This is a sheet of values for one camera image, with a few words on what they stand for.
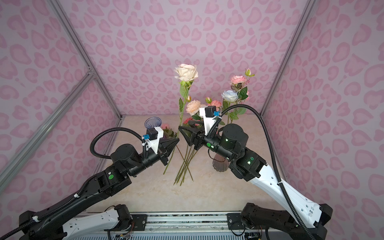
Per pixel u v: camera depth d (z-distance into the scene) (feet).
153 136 1.55
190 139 1.59
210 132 1.55
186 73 1.48
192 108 2.13
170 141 1.80
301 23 2.42
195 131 1.54
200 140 1.55
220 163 2.82
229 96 2.18
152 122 2.97
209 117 1.52
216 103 2.24
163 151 1.68
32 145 1.90
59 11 2.28
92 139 3.12
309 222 1.20
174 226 2.37
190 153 3.21
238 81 2.16
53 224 1.30
